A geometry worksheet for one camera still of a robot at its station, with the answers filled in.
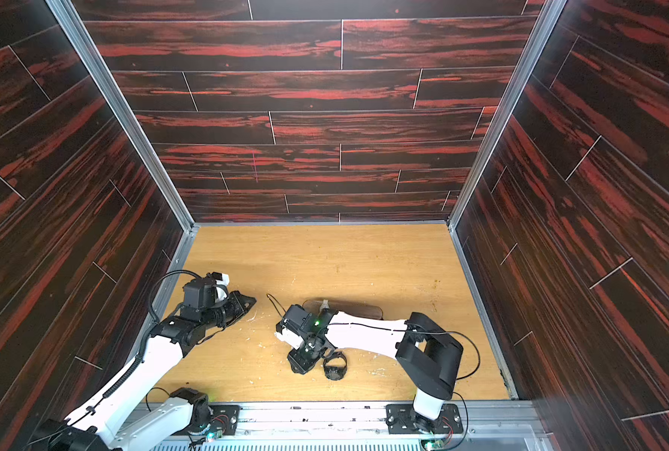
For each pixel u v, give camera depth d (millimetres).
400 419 734
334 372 783
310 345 588
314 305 852
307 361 704
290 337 669
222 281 757
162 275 1094
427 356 446
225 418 734
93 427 402
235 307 714
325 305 863
